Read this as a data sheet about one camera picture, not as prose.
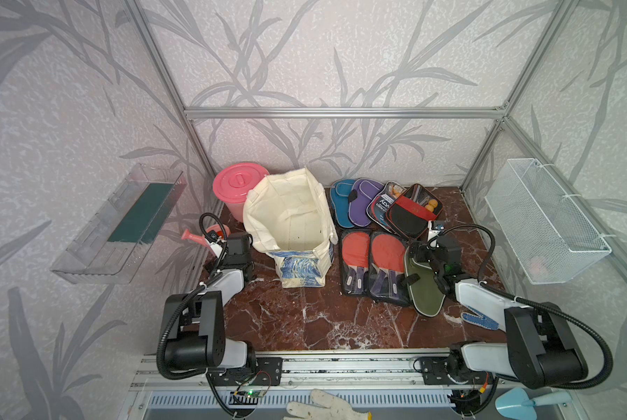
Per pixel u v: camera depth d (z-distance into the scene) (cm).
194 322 48
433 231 79
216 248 77
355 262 94
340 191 115
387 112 94
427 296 83
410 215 107
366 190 114
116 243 65
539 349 42
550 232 64
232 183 97
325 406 68
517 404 69
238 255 71
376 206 108
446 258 68
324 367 75
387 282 87
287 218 108
